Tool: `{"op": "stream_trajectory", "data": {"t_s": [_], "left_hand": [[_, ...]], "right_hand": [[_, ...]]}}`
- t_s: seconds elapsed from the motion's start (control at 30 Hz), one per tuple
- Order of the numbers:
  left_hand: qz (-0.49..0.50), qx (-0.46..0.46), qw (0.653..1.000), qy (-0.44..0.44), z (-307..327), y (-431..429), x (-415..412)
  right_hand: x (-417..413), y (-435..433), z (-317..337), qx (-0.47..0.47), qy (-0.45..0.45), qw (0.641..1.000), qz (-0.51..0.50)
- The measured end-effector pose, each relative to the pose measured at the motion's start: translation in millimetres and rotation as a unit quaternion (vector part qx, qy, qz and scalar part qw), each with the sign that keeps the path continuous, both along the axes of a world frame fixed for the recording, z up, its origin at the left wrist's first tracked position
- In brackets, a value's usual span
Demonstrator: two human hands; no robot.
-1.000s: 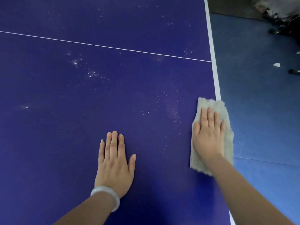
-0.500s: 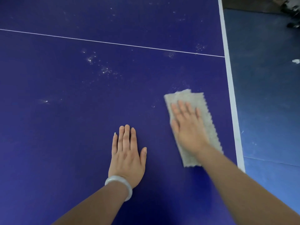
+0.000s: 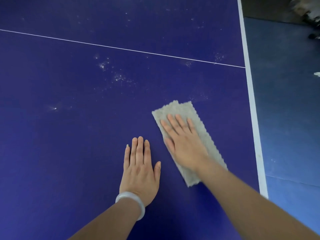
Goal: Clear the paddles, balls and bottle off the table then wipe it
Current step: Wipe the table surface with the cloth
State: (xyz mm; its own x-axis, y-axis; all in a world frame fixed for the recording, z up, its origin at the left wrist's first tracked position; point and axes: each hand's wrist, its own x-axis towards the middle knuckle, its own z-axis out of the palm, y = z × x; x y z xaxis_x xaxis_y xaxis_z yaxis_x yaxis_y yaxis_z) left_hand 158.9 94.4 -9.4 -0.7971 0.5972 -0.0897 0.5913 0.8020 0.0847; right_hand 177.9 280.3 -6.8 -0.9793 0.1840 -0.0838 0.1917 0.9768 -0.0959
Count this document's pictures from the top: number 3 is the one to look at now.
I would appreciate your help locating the person's left hand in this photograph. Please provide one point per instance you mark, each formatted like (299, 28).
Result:
(140, 177)

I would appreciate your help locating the black floor mat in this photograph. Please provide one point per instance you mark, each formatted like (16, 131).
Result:
(265, 7)

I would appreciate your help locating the white jade bangle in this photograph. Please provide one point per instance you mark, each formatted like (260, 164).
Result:
(127, 194)

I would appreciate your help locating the person's left forearm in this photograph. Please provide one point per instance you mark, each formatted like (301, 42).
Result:
(112, 222)

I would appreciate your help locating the grey cleaning cloth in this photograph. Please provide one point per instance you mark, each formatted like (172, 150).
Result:
(175, 107)

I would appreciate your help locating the person's right forearm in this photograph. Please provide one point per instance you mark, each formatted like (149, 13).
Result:
(250, 204)

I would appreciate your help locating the blue table tennis table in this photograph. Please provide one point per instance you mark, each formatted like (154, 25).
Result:
(62, 122)

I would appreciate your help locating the person's right hand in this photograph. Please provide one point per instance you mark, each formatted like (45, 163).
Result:
(187, 147)

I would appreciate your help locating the crumpled white plastic sheet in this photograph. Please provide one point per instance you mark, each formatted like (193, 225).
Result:
(305, 7)

